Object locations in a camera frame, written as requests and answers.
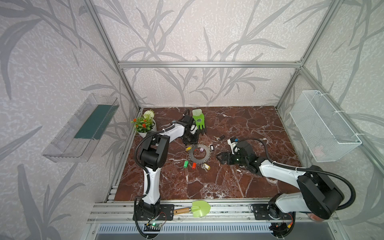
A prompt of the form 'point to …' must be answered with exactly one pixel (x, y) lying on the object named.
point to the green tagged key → (186, 164)
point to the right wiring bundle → (282, 229)
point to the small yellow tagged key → (188, 148)
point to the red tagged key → (194, 165)
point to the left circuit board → (152, 227)
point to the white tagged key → (211, 147)
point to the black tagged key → (219, 139)
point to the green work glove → (199, 118)
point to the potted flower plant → (145, 123)
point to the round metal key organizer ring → (206, 158)
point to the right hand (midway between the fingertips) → (221, 152)
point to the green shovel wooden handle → (199, 208)
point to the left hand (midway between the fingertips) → (199, 138)
